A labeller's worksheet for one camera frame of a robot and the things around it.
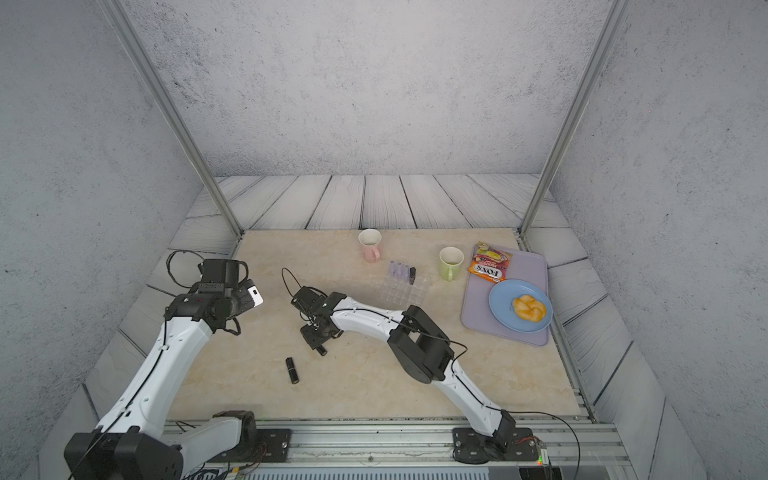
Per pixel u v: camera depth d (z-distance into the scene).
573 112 0.87
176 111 0.88
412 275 0.99
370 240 1.10
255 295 0.74
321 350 0.88
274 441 0.74
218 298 0.55
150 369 0.44
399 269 0.99
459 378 0.59
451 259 1.04
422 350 0.55
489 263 1.07
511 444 0.63
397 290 1.01
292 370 0.85
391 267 0.99
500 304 1.00
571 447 0.74
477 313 0.97
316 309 0.69
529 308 0.95
